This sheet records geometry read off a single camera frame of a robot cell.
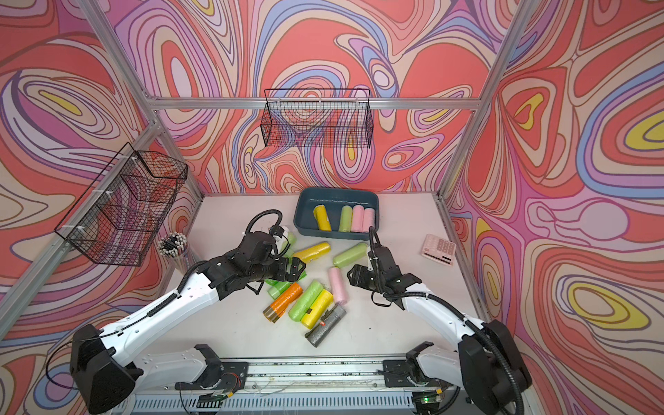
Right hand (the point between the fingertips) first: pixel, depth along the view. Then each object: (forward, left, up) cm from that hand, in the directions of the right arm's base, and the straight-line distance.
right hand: (356, 282), depth 85 cm
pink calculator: (+15, -34, -5) cm, 37 cm away
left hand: (+1, +18, +12) cm, 22 cm away
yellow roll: (+31, +12, -3) cm, 33 cm away
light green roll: (+14, +1, -5) cm, 15 cm away
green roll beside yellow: (-4, +17, -3) cm, 18 cm away
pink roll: (+29, -3, -2) cm, 30 cm away
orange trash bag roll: (-5, +25, -3) cm, 26 cm away
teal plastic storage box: (+34, +5, -2) cm, 34 cm away
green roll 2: (0, +27, -3) cm, 27 cm away
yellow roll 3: (-6, +12, -4) cm, 14 cm away
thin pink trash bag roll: (0, +6, -4) cm, 7 cm away
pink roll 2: (+29, -8, -1) cm, 30 cm away
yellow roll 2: (+14, +15, -2) cm, 20 cm away
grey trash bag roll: (-12, +10, -4) cm, 16 cm away
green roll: (+29, +2, -2) cm, 30 cm away
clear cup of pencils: (+9, +59, +12) cm, 60 cm away
